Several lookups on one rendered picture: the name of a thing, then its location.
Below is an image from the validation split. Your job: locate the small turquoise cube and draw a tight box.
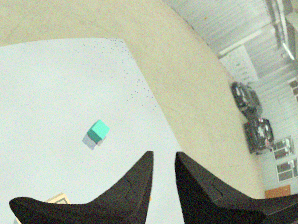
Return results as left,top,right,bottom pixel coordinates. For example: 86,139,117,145
88,119,109,141

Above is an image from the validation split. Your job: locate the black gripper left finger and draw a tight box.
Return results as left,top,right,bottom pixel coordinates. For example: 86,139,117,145
9,151,153,224

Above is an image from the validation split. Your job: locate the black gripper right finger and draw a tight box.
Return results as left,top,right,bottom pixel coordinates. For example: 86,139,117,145
174,151,298,224

